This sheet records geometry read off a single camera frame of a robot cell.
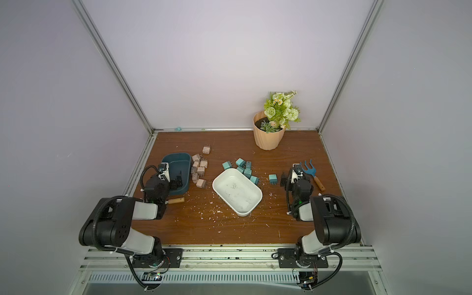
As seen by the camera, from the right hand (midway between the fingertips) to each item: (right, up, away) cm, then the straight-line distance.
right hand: (294, 170), depth 91 cm
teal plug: (-23, -2, +6) cm, 24 cm away
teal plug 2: (-20, -5, +3) cm, 21 cm away
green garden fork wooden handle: (-59, -14, -3) cm, 61 cm away
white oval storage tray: (-28, -11, +1) cm, 31 cm away
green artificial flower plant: (-7, +30, +1) cm, 31 cm away
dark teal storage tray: (-63, +3, +11) cm, 64 cm away
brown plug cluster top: (-53, +6, +13) cm, 55 cm away
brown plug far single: (-48, +10, +17) cm, 52 cm away
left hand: (-62, 0, +1) cm, 62 cm away
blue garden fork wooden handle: (+13, -1, +9) cm, 16 cm away
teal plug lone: (-10, -5, +4) cm, 12 cm away
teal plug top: (-27, +3, +10) cm, 29 cm away
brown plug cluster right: (-48, +3, +12) cm, 50 cm away
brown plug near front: (-47, -7, +2) cm, 48 cm away
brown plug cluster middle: (-50, -2, +8) cm, 50 cm away
